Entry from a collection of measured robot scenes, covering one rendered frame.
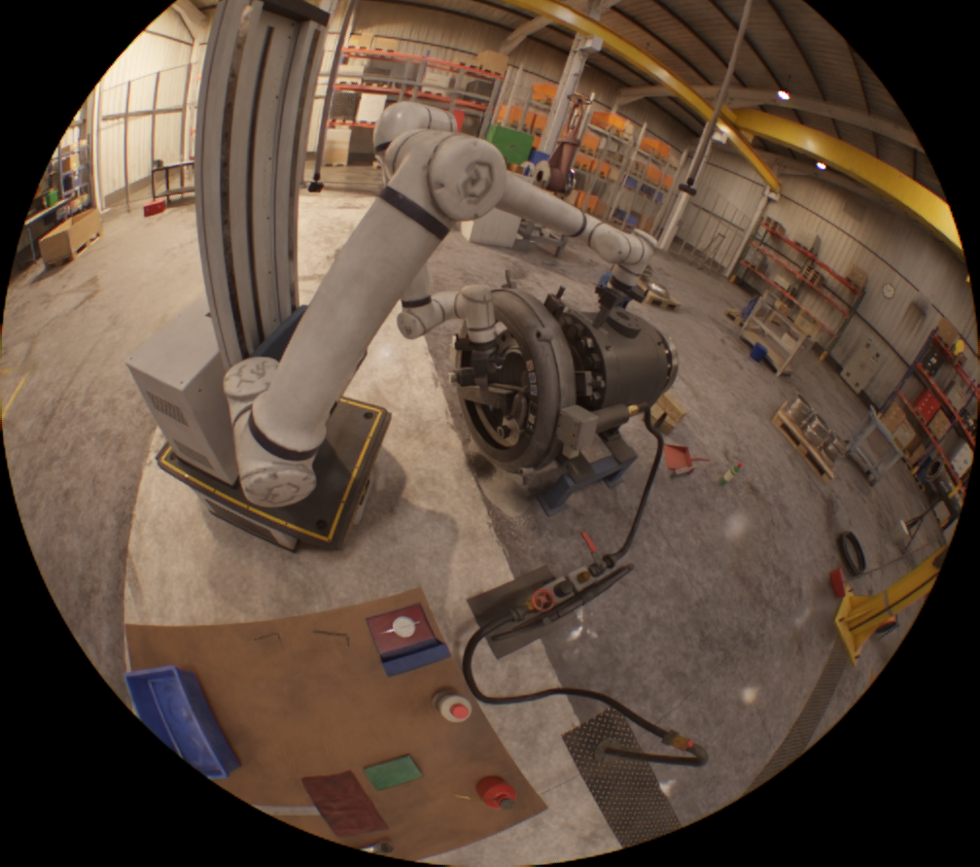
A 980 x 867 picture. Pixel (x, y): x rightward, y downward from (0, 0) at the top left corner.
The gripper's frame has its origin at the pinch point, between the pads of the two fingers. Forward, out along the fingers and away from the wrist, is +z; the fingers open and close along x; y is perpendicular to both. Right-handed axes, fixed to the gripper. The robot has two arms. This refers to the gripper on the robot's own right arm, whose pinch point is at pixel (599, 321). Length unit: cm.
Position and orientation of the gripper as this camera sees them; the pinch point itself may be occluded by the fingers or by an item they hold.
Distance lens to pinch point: 113.6
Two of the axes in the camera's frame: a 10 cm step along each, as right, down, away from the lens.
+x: -6.2, 3.9, -6.8
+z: -2.9, 6.9, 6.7
